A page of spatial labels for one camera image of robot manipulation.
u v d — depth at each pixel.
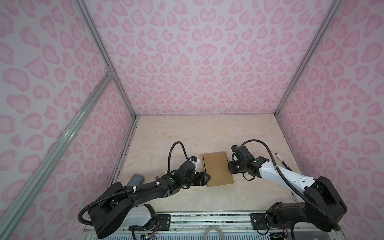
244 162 0.66
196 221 0.75
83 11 0.69
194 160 0.77
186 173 0.64
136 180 0.85
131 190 0.46
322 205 0.41
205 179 0.75
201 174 0.74
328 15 0.72
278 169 0.54
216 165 0.88
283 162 0.93
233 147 0.81
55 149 0.56
